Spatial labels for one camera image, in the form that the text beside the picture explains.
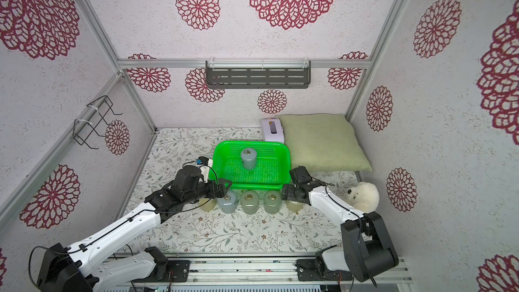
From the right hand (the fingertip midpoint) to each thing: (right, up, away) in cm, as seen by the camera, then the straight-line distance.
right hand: (293, 191), depth 90 cm
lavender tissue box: (-9, +29, +16) cm, 34 cm away
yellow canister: (0, -5, -4) cm, 7 cm away
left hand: (-30, +5, -11) cm, 32 cm away
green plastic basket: (-8, +8, +13) cm, 17 cm away
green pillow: (+16, +22, +7) cm, 28 cm away
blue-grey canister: (-28, -3, -7) cm, 29 cm away
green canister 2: (-10, -2, -7) cm, 12 cm away
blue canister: (-20, +15, +8) cm, 27 cm away
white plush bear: (+22, +2, -19) cm, 29 cm away
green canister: (-19, -3, -7) cm, 21 cm away
